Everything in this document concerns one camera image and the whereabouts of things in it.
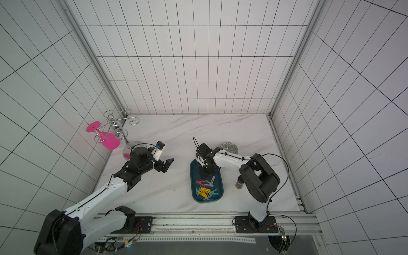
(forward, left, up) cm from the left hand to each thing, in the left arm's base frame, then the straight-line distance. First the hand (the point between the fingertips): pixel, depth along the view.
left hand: (164, 156), depth 85 cm
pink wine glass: (+5, +29, +7) cm, 31 cm away
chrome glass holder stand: (+10, +24, +8) cm, 28 cm away
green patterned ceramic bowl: (+12, -38, -8) cm, 40 cm away
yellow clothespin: (-14, -21, -9) cm, 27 cm away
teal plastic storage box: (-6, -17, -9) cm, 20 cm away
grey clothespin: (-12, -25, -8) cm, 29 cm away
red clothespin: (-10, -20, -10) cm, 24 cm away
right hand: (-6, -19, -11) cm, 23 cm away
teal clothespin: (-16, -26, -9) cm, 32 cm away
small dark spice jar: (-13, -40, -4) cm, 42 cm away
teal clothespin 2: (-15, -18, -10) cm, 25 cm away
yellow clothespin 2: (-17, -21, -9) cm, 29 cm away
